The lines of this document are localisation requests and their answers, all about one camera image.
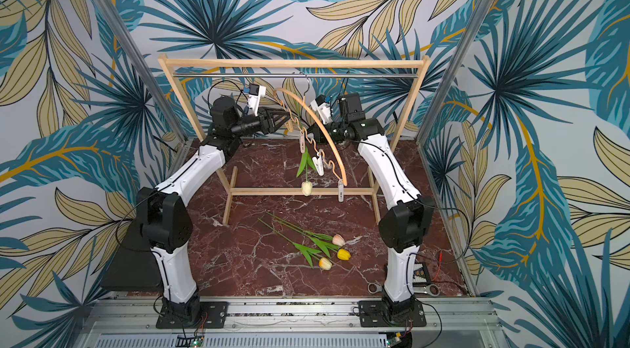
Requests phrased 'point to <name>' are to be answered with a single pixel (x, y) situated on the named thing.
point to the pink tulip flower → (337, 239)
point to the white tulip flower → (307, 187)
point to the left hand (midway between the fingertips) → (287, 114)
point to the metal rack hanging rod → (295, 75)
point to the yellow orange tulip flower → (307, 252)
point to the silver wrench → (433, 290)
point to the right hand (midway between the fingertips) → (303, 135)
